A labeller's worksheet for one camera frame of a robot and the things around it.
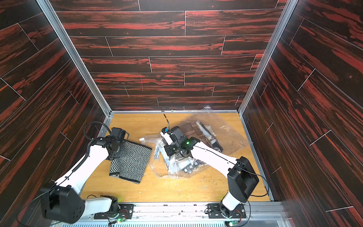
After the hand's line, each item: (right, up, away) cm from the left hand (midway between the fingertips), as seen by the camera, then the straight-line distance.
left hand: (119, 153), depth 83 cm
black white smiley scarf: (+46, -7, +1) cm, 47 cm away
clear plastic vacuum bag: (+76, +5, +18) cm, 79 cm away
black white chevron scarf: (+8, -8, +1) cm, 12 cm away
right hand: (+30, +5, +1) cm, 31 cm away
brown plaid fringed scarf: (+44, +14, +10) cm, 47 cm away
